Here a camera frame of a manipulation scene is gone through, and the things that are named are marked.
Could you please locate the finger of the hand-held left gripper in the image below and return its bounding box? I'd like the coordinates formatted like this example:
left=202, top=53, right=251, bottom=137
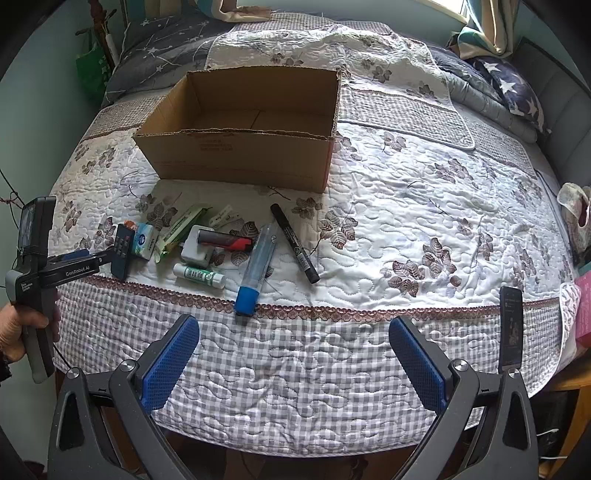
left=58, top=248, right=116, bottom=264

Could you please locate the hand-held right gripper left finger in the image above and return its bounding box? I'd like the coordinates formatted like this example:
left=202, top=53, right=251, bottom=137
left=48, top=314, right=218, bottom=480

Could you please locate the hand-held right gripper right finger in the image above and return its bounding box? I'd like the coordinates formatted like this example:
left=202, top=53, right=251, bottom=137
left=389, top=316, right=541, bottom=480

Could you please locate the black remote control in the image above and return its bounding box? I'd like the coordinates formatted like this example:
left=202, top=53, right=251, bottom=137
left=112, top=224, right=136, bottom=280

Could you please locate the orange cartoon card packet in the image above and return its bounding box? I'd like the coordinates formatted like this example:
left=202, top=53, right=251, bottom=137
left=124, top=222, right=160, bottom=261

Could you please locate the small black grey gadget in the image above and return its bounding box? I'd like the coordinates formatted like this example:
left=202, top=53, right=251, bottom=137
left=173, top=263, right=227, bottom=289

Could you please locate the green wet wipe packet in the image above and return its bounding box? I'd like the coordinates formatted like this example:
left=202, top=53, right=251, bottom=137
left=156, top=205, right=215, bottom=264

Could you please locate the white charger adapter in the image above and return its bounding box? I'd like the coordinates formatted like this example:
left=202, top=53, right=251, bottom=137
left=181, top=224, right=218, bottom=267

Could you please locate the clear tube with blue cap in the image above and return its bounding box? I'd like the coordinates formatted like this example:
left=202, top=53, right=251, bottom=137
left=235, top=222, right=278, bottom=317

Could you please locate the black red lighter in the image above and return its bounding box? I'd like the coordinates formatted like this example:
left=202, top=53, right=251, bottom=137
left=197, top=229, right=254, bottom=251

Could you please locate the small white plastic clip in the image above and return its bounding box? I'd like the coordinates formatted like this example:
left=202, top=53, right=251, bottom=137
left=209, top=206, right=242, bottom=228

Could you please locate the black marker pen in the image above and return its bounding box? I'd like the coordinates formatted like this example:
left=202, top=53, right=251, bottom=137
left=270, top=203, right=321, bottom=284

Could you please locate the brown cardboard box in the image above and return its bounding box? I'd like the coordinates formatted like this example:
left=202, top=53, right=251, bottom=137
left=132, top=66, right=342, bottom=193

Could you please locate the person's left hand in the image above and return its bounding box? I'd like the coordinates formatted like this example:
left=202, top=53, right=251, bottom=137
left=0, top=293, right=63, bottom=366

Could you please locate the black smartphone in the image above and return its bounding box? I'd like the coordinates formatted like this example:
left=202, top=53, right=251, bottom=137
left=499, top=286, right=525, bottom=370

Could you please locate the wooden nightstand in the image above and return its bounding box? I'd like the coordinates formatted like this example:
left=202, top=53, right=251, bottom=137
left=538, top=364, right=591, bottom=480

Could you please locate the pink box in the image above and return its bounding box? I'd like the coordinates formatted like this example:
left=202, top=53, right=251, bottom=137
left=573, top=272, right=591, bottom=347

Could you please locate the green bag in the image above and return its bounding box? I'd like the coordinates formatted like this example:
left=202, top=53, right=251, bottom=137
left=75, top=30, right=114, bottom=104

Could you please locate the dark star pattern pillow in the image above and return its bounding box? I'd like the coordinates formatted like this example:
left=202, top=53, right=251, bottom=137
left=104, top=9, right=232, bottom=104

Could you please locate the dark wooden stand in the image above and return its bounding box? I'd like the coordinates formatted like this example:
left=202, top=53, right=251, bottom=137
left=88, top=0, right=121, bottom=70

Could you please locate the grey-blue folded duvet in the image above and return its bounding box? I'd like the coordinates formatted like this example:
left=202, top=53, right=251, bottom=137
left=438, top=46, right=541, bottom=144

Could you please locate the grey padded headboard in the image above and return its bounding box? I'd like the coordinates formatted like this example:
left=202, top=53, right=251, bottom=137
left=512, top=37, right=591, bottom=195

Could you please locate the beige cloth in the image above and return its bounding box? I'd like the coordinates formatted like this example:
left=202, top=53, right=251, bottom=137
left=217, top=0, right=273, bottom=24

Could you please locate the navy pillow with white stars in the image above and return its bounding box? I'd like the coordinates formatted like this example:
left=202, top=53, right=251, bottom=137
left=471, top=55, right=546, bottom=134

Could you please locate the white quilted floral cover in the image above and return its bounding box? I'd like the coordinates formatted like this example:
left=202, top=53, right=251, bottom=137
left=205, top=21, right=476, bottom=151

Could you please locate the teal beige curtain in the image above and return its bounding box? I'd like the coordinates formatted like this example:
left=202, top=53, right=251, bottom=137
left=445, top=0, right=532, bottom=58

